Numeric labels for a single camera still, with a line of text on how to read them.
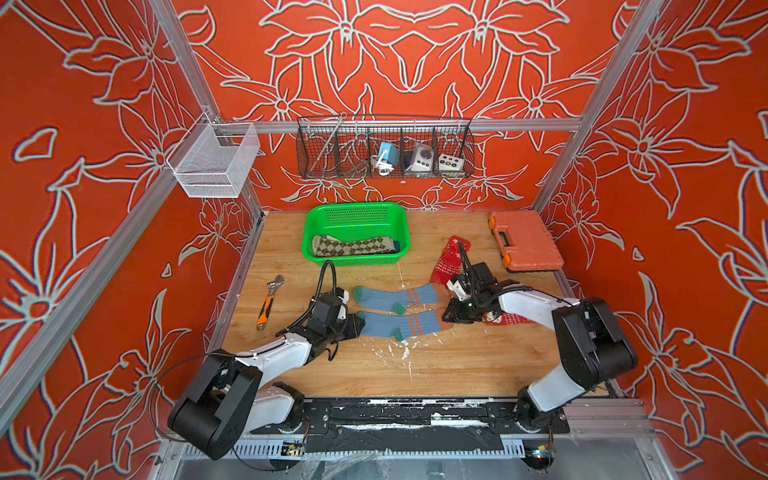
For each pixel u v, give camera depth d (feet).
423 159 2.97
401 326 2.88
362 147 3.32
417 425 2.39
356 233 3.69
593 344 1.48
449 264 3.40
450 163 3.08
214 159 3.09
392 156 2.76
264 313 3.00
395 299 3.11
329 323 2.32
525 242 3.49
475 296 2.39
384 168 2.81
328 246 3.42
